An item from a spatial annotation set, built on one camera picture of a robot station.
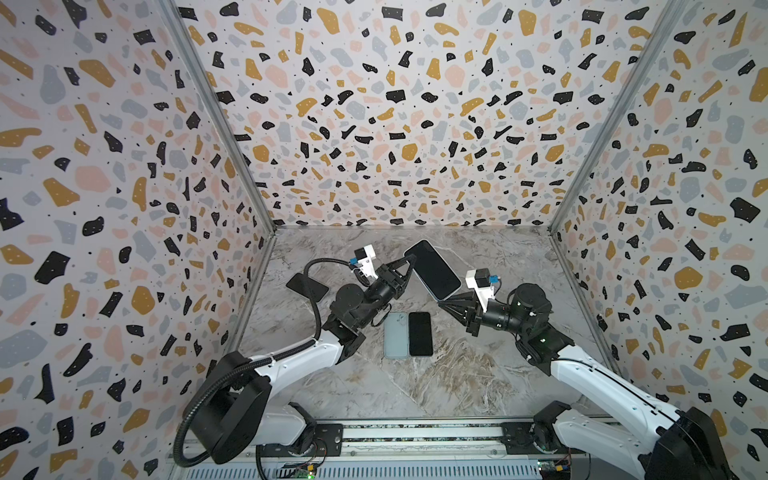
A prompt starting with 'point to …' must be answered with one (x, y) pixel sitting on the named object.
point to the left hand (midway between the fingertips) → (420, 256)
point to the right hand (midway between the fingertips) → (440, 299)
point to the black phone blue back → (420, 334)
